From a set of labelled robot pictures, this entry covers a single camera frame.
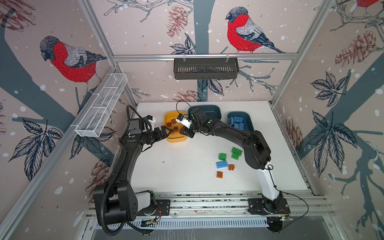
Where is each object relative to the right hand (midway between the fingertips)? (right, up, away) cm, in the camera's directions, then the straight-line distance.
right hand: (181, 130), depth 91 cm
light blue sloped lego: (+41, +2, +12) cm, 43 cm away
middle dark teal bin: (+21, +13, +23) cm, 33 cm away
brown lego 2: (-5, 0, +12) cm, 13 cm away
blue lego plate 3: (+25, -20, -4) cm, 32 cm away
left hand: (-8, 0, -10) cm, 13 cm away
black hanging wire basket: (+16, +43, +12) cm, 48 cm away
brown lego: (-10, +3, +14) cm, 17 cm away
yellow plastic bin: (-10, +5, +15) cm, 19 cm away
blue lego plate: (+35, +5, +16) cm, 39 cm away
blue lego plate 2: (+41, +6, +17) cm, 45 cm away
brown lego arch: (+30, -21, -4) cm, 37 cm away
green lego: (+26, -16, -1) cm, 30 cm away
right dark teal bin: (+46, +7, +15) cm, 49 cm away
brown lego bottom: (+23, -24, -8) cm, 34 cm away
